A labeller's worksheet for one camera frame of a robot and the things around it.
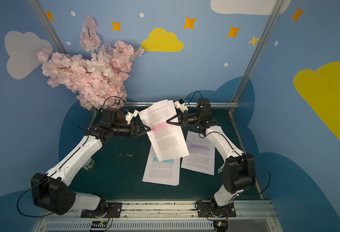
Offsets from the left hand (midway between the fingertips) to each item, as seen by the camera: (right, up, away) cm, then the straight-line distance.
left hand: (149, 128), depth 74 cm
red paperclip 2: (-17, -19, +22) cm, 34 cm away
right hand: (+11, +3, -4) cm, 12 cm away
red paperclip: (-22, -18, +22) cm, 36 cm away
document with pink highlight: (+10, -5, -3) cm, 12 cm away
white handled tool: (+42, -25, +12) cm, 50 cm away
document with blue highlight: (+8, -28, +15) cm, 32 cm away
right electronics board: (+37, -50, 0) cm, 63 cm away
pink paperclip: (0, -5, +3) cm, 6 cm away
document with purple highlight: (+33, -17, +25) cm, 44 cm away
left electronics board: (-26, -49, -1) cm, 56 cm away
